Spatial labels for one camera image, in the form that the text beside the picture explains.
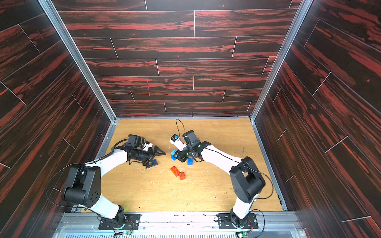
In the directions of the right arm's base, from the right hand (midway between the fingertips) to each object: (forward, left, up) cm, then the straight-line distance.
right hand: (179, 152), depth 89 cm
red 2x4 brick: (-9, +3, -9) cm, 13 cm away
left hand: (-4, +10, -1) cm, 11 cm away
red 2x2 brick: (-12, -2, -7) cm, 14 cm away
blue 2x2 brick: (-4, +16, -6) cm, 18 cm away
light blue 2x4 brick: (-3, +3, +3) cm, 6 cm away
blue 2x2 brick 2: (-3, -7, -7) cm, 10 cm away
